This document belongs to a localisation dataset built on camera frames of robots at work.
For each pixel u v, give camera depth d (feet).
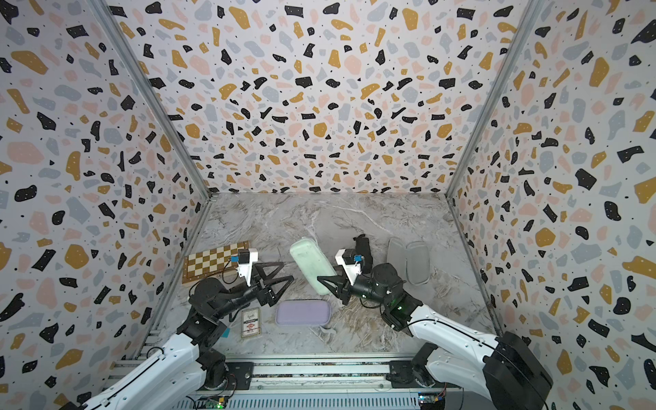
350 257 1.99
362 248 3.40
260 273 2.21
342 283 2.12
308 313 2.74
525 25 2.40
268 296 2.06
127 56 2.52
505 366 1.34
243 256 2.06
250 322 2.72
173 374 1.69
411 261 3.19
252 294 2.12
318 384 2.40
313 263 2.20
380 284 1.89
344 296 2.13
